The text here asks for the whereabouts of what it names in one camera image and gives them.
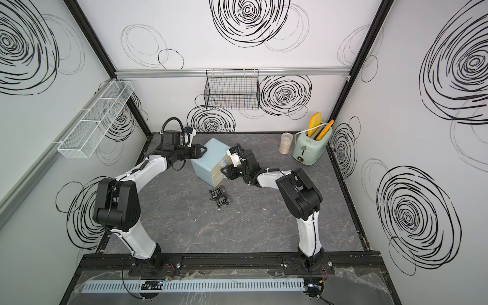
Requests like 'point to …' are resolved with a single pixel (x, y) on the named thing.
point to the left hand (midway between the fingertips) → (203, 149)
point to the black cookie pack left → (216, 193)
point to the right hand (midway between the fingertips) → (224, 168)
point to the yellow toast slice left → (316, 119)
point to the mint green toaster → (307, 150)
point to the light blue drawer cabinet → (208, 166)
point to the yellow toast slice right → (325, 129)
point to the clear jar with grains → (285, 142)
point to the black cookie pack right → (221, 200)
